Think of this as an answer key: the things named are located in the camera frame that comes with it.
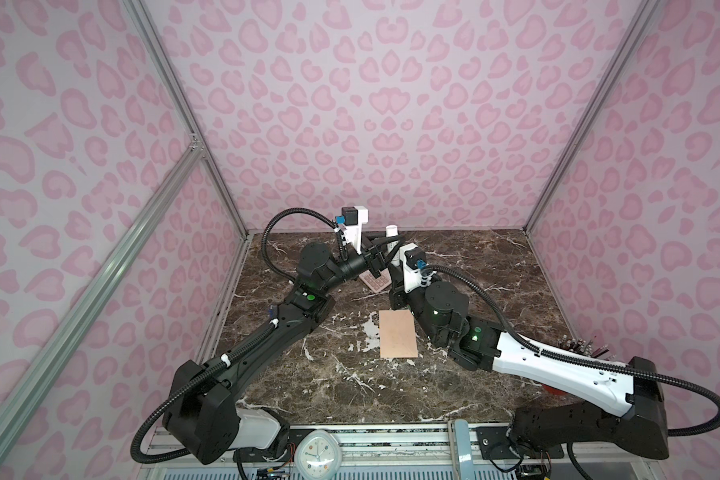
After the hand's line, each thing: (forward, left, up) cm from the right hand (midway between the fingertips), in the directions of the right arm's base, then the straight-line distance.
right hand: (389, 260), depth 65 cm
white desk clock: (-33, +16, -31) cm, 48 cm away
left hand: (+3, -3, +6) cm, 7 cm away
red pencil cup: (-11, -45, -18) cm, 50 cm away
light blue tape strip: (-35, -18, -32) cm, 51 cm away
